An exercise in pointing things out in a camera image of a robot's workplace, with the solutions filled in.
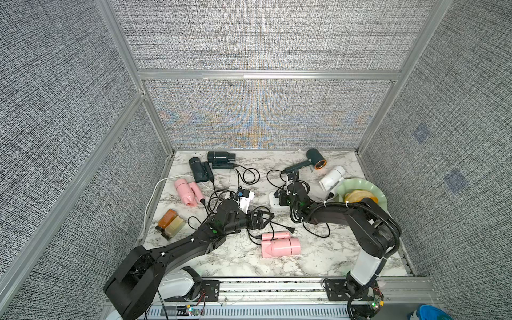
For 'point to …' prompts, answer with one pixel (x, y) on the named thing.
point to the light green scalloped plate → (360, 184)
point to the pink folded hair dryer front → (282, 244)
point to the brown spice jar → (165, 220)
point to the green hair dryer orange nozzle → (314, 158)
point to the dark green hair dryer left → (202, 171)
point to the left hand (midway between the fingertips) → (271, 215)
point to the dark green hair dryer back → (221, 159)
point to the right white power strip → (273, 201)
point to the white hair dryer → (329, 182)
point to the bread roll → (356, 196)
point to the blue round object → (425, 312)
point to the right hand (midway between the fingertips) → (280, 186)
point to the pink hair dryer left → (188, 191)
